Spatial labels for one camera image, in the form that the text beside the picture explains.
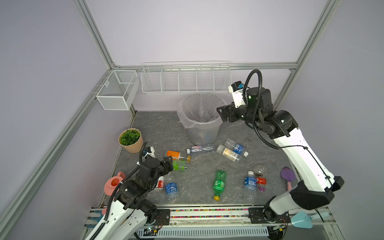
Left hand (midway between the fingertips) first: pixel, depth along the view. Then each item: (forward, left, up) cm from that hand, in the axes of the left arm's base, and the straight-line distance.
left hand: (166, 162), depth 74 cm
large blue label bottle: (+37, -22, -7) cm, 43 cm away
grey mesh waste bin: (+18, -20, -6) cm, 28 cm away
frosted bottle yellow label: (+10, -35, -13) cm, 38 cm away
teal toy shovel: (-27, -64, -15) cm, 71 cm away
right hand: (+13, -29, +24) cm, 40 cm away
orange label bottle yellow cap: (+10, -3, -14) cm, 17 cm away
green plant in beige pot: (+20, +24, -8) cm, 32 cm away
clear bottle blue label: (+13, -42, -13) cm, 46 cm away
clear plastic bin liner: (+34, -12, +4) cm, 36 cm away
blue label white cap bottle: (-10, -2, -13) cm, 16 cm away
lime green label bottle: (+4, -6, -13) cm, 15 cm away
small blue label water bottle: (-11, -43, -13) cm, 46 cm away
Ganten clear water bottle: (+15, -21, -16) cm, 31 cm away
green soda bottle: (-8, -27, -12) cm, 31 cm away
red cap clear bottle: (-6, +5, -15) cm, 17 cm away
